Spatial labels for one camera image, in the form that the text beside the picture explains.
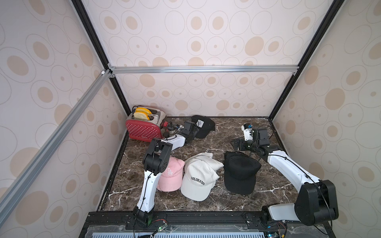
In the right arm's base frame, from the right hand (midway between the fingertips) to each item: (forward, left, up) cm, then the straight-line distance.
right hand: (236, 142), depth 87 cm
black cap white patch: (+22, +18, -9) cm, 30 cm away
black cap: (-13, -3, -12) cm, 18 cm away
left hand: (+16, +23, -8) cm, 29 cm away
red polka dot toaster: (+7, +57, 0) cm, 57 cm away
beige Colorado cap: (-19, +21, -8) cm, 30 cm away
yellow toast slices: (+15, +59, +8) cm, 62 cm away
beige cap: (-8, +17, -6) cm, 20 cm away
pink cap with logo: (-21, +37, -8) cm, 43 cm away
